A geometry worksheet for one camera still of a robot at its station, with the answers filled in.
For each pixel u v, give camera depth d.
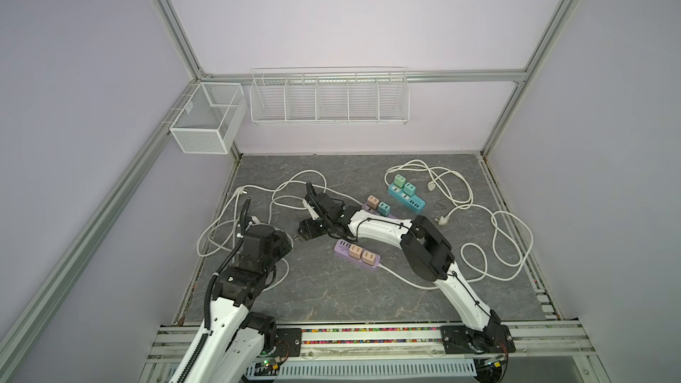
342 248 0.89
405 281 0.85
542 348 0.74
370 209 0.99
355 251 0.85
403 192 1.03
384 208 0.95
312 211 0.78
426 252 0.57
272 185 1.11
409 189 1.00
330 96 0.97
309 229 0.84
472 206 1.02
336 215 0.75
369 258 0.83
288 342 0.74
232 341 0.59
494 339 0.64
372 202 0.96
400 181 1.02
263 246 0.57
